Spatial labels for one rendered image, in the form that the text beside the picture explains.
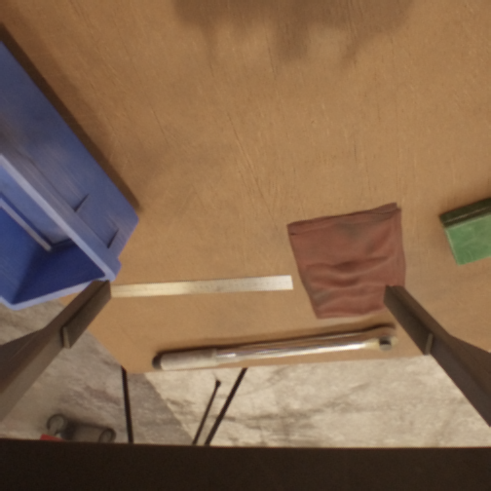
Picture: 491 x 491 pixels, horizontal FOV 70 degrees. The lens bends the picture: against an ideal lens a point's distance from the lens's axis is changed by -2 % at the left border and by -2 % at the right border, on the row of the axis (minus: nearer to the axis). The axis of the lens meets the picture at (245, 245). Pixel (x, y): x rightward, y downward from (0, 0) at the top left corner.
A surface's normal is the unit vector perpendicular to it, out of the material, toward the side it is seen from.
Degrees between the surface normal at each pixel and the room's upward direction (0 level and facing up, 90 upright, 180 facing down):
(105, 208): 90
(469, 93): 0
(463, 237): 0
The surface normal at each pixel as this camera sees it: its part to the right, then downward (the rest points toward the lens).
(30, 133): 0.89, -0.26
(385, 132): -0.13, 0.65
